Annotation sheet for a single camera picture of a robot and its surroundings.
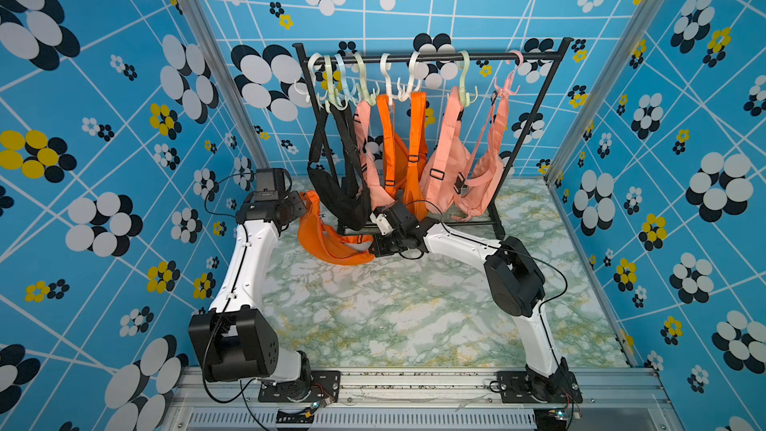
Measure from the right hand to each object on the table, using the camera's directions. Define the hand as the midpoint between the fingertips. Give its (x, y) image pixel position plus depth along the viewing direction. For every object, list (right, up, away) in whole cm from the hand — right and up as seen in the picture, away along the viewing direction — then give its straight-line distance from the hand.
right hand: (372, 248), depth 92 cm
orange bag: (-7, -1, +5) cm, 9 cm away
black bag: (-12, +25, +2) cm, 28 cm away
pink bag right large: (+26, +28, +6) cm, 39 cm away
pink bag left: (+2, +16, -2) cm, 16 cm away
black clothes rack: (+59, +34, +22) cm, 71 cm away
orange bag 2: (+9, +25, -6) cm, 28 cm away
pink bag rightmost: (+37, +27, +2) cm, 46 cm away
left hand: (-21, +14, -9) cm, 27 cm away
